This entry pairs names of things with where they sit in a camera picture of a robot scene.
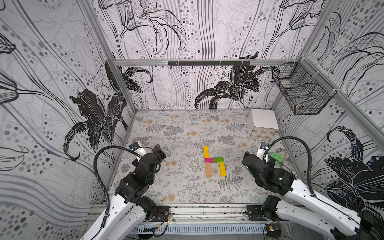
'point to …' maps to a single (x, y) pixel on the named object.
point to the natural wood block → (208, 172)
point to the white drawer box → (262, 124)
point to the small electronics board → (273, 230)
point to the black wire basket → (307, 91)
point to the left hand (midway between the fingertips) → (155, 152)
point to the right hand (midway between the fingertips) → (255, 154)
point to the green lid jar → (277, 156)
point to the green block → (217, 159)
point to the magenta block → (209, 160)
